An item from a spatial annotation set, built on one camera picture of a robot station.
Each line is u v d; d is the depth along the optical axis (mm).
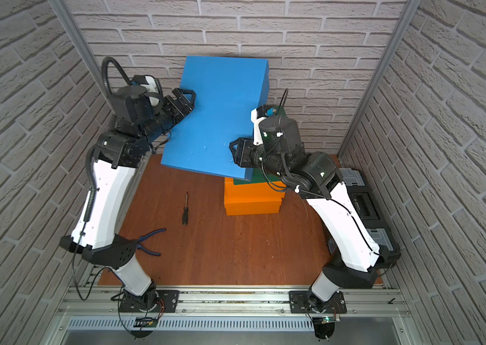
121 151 407
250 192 865
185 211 969
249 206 969
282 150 379
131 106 416
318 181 350
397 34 743
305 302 737
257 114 479
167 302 746
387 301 755
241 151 460
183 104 531
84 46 785
